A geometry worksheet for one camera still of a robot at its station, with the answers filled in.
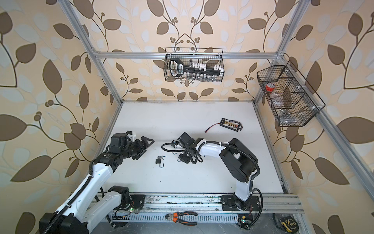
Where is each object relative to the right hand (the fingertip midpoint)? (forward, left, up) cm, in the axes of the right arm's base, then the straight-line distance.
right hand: (183, 157), depth 91 cm
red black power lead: (+26, -24, 0) cm, 35 cm away
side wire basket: (+13, -57, +34) cm, 68 cm away
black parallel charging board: (+23, -34, +1) cm, 41 cm away
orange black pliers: (-31, +5, +1) cm, 31 cm away
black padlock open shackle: (-2, +16, 0) cm, 16 cm away
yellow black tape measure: (-35, -49, +3) cm, 61 cm away
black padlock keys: (0, +14, 0) cm, 14 cm away
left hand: (+1, +17, +15) cm, 23 cm away
